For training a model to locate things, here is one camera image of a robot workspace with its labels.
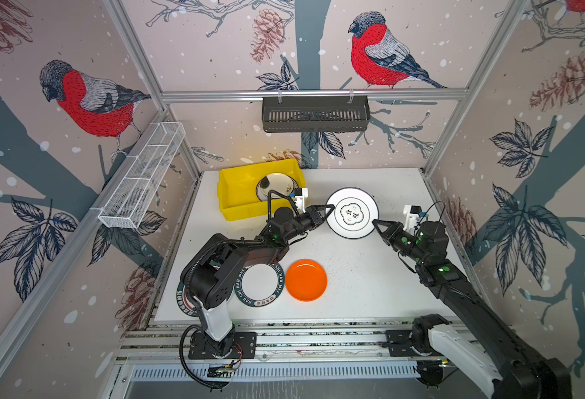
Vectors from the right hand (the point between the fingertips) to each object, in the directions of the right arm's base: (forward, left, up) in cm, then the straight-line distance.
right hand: (370, 224), depth 77 cm
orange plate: (-11, +21, -20) cm, 31 cm away
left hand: (+3, +11, +3) cm, 12 cm away
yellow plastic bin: (+26, +53, -17) cm, 62 cm away
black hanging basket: (+50, +18, +8) cm, 53 cm away
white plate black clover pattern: (+4, +5, 0) cm, 6 cm away
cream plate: (+32, +34, -15) cm, 49 cm away
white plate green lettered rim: (-13, +37, -20) cm, 44 cm away
